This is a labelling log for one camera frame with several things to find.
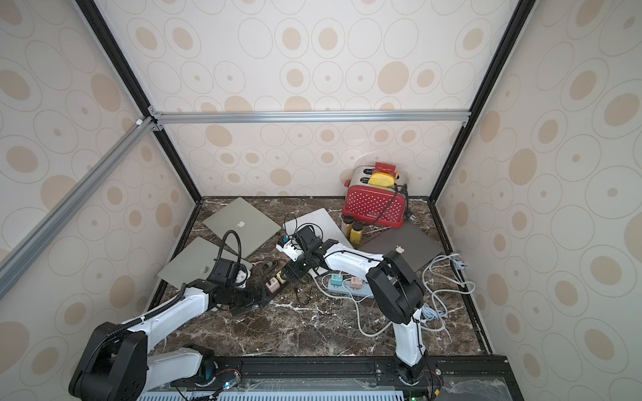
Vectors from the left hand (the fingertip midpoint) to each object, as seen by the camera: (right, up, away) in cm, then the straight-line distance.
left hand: (268, 298), depth 85 cm
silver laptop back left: (-11, +23, +25) cm, 36 cm away
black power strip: (-1, +5, +10) cm, 11 cm away
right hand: (+6, +7, +4) cm, 10 cm away
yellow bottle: (+32, +21, +13) cm, 40 cm away
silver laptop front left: (-33, +9, +15) cm, 37 cm away
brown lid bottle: (+28, +24, +15) cm, 40 cm away
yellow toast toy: (+42, +43, +14) cm, 61 cm away
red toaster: (+36, +34, +18) cm, 53 cm away
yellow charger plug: (+4, +6, +1) cm, 7 cm away
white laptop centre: (+18, +26, +31) cm, 45 cm away
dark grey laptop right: (+58, +17, +22) cm, 65 cm away
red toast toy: (+44, +48, +17) cm, 67 cm away
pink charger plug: (+2, +4, 0) cm, 4 cm away
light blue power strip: (+33, +1, +3) cm, 33 cm away
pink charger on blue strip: (+30, +5, +1) cm, 31 cm away
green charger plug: (+23, +6, +1) cm, 24 cm away
